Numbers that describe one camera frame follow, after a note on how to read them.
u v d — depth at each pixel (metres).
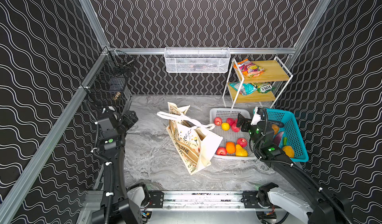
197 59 0.61
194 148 0.74
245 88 1.00
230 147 0.87
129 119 0.67
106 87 0.94
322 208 0.39
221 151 0.86
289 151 0.85
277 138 0.94
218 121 1.00
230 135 0.97
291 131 0.93
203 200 0.76
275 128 0.97
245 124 0.70
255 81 0.84
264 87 1.00
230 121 0.98
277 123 1.00
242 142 0.89
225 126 0.98
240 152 0.85
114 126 0.55
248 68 0.84
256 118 0.68
